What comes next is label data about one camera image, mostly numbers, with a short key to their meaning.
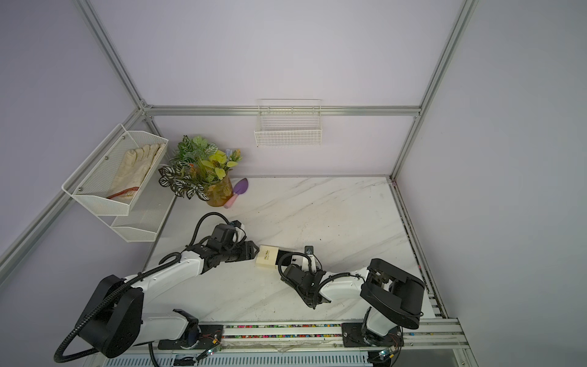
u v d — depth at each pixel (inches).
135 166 31.5
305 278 26.5
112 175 29.9
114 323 16.3
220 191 41.0
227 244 28.1
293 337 29.4
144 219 35.5
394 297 17.4
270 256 34.8
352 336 28.8
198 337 28.3
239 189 45.4
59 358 14.2
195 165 38.5
